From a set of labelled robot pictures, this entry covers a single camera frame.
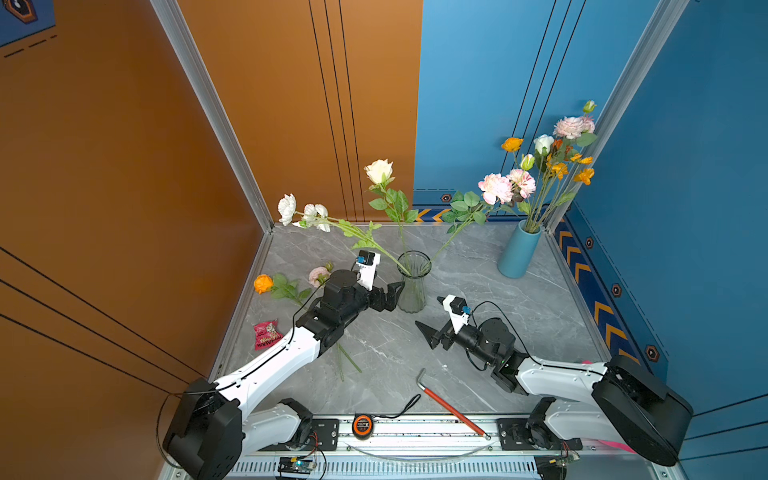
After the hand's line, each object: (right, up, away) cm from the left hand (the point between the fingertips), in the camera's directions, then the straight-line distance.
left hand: (391, 276), depth 79 cm
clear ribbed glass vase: (+6, +2, +7) cm, 10 cm away
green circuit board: (-22, -44, -8) cm, 50 cm away
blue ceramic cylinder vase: (+41, +7, +17) cm, 45 cm away
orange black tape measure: (-7, -36, -6) cm, 37 cm away
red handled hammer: (+10, -31, +1) cm, 32 cm away
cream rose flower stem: (+1, +20, 0) cm, 20 cm away
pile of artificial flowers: (-37, -5, +21) cm, 42 cm away
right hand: (+9, -9, 0) cm, 13 cm away
